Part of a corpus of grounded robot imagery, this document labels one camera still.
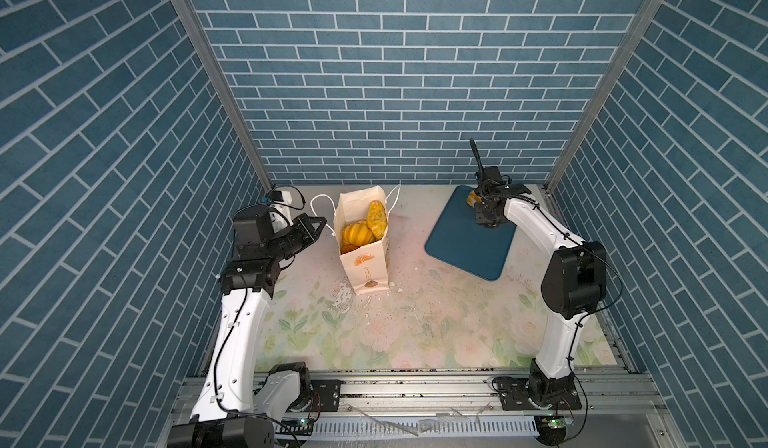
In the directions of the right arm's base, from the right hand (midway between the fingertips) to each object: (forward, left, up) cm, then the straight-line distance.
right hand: (488, 212), depth 95 cm
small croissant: (-16, +39, +6) cm, 43 cm away
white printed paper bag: (-24, +35, +3) cm, 43 cm away
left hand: (-20, +44, +17) cm, 52 cm away
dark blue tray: (+1, +7, -16) cm, 18 cm away
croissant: (-11, +34, +6) cm, 36 cm away
